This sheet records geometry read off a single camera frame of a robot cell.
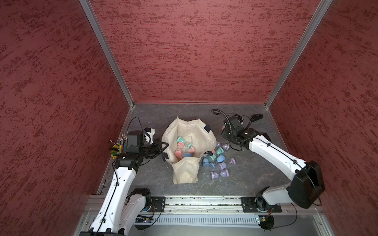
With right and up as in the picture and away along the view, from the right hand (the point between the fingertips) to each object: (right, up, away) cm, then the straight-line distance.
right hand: (224, 135), depth 85 cm
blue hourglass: (-1, -15, +3) cm, 15 cm away
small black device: (+32, +11, +28) cm, 44 cm away
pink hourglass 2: (-27, -11, +1) cm, 29 cm away
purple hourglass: (-1, -18, 0) cm, 18 cm away
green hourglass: (-27, -5, +12) cm, 30 cm away
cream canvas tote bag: (-17, +1, +9) cm, 19 cm away
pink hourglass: (-19, -10, +6) cm, 23 cm away
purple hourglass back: (+3, -8, +8) cm, 12 cm away
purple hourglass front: (-6, -22, -4) cm, 23 cm away
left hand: (-31, -5, -11) cm, 34 cm away
